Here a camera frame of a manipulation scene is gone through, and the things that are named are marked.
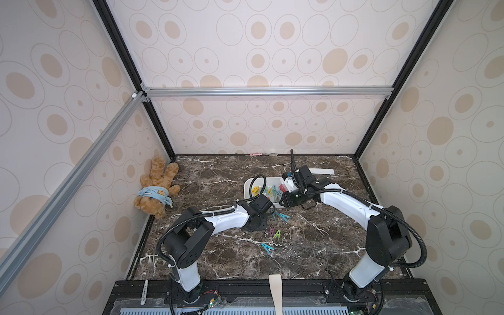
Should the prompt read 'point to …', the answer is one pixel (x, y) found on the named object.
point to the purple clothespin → (272, 231)
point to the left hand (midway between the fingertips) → (268, 226)
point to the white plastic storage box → (271, 188)
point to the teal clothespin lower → (267, 247)
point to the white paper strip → (321, 171)
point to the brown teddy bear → (155, 191)
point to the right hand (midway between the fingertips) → (288, 200)
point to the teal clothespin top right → (284, 217)
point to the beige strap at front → (276, 289)
